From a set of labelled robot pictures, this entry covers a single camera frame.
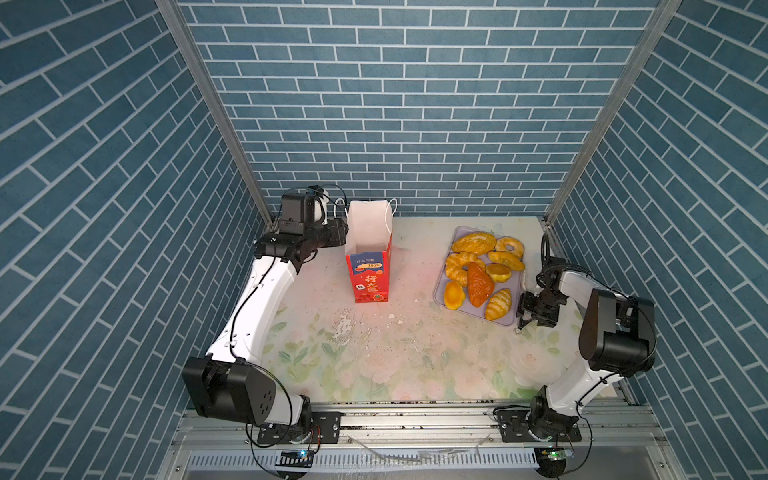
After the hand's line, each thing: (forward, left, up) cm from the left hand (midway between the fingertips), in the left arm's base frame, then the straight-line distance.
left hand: (341, 225), depth 78 cm
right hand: (-12, -57, -28) cm, 64 cm away
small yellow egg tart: (+2, -49, -24) cm, 55 cm away
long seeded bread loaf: (+14, -44, -24) cm, 52 cm away
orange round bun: (-7, -33, -25) cm, 42 cm away
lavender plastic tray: (+17, -56, -27) cm, 64 cm away
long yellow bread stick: (+8, -55, -25) cm, 61 cm away
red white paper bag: (+11, -6, -18) cm, 22 cm away
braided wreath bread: (+5, -36, -26) cm, 45 cm away
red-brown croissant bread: (-4, -42, -24) cm, 48 cm away
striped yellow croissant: (-10, -47, -25) cm, 55 cm away
